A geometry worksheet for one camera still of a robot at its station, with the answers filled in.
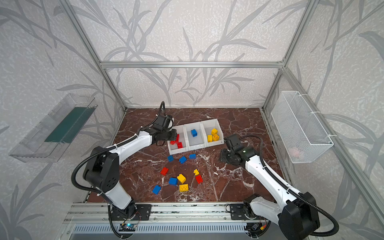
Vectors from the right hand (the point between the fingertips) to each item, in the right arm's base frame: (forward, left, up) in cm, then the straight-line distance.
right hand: (223, 152), depth 83 cm
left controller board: (-34, +48, -12) cm, 60 cm away
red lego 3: (-7, +34, -10) cm, 36 cm away
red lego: (-11, +14, -11) cm, 21 cm away
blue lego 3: (+20, +18, -11) cm, 29 cm away
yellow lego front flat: (-16, +22, -10) cm, 29 cm away
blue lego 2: (-13, +28, -9) cm, 32 cm away
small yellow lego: (-7, +16, -11) cm, 20 cm away
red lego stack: (+9, +30, -4) cm, 32 cm away
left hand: (+15, +27, +1) cm, 31 cm away
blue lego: (-17, +37, -10) cm, 42 cm away
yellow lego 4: (+20, +4, -8) cm, 22 cm away
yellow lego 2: (+15, +3, -8) cm, 18 cm away
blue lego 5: (+1, +32, -10) cm, 33 cm away
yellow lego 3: (+14, +7, -8) cm, 18 cm away
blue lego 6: (+1, +24, -12) cm, 27 cm away
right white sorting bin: (+26, +8, -10) cm, 29 cm away
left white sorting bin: (+19, +26, -7) cm, 33 cm away
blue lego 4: (+3, +18, -11) cm, 22 cm away
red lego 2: (+10, +27, -9) cm, 30 cm away
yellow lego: (-11, +24, -9) cm, 28 cm away
